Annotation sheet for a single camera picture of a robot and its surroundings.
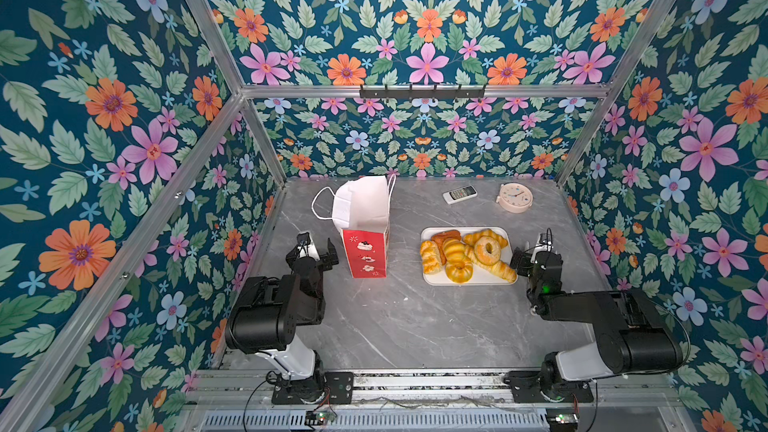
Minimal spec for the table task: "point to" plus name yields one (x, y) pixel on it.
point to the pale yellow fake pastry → (431, 259)
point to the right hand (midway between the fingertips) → (533, 250)
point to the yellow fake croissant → (471, 238)
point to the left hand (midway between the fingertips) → (314, 234)
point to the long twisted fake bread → (500, 268)
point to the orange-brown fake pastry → (439, 238)
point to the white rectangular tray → (481, 275)
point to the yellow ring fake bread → (459, 272)
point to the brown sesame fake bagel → (487, 250)
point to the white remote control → (460, 194)
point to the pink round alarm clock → (515, 197)
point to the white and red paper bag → (362, 213)
